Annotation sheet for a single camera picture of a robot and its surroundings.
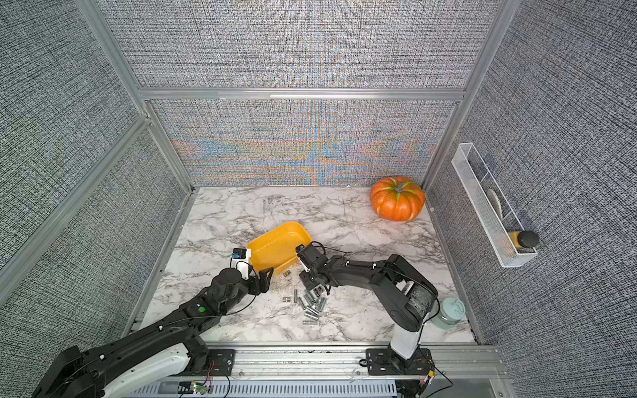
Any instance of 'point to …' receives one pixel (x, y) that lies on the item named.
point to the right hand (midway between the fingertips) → (307, 269)
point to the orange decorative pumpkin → (396, 198)
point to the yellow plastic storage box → (278, 247)
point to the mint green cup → (451, 311)
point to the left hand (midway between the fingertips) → (268, 267)
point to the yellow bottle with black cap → (524, 239)
